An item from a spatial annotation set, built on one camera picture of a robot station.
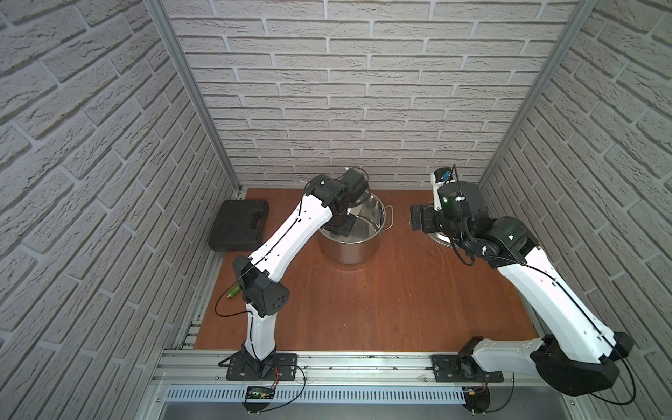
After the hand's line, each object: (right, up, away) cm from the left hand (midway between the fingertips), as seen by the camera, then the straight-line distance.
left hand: (331, 219), depth 78 cm
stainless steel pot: (+10, -8, +5) cm, 14 cm away
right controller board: (+41, -49, -9) cm, 64 cm away
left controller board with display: (-21, -49, -6) cm, 54 cm away
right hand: (+27, +4, -12) cm, 30 cm away
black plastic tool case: (-37, -3, +22) cm, 43 cm away
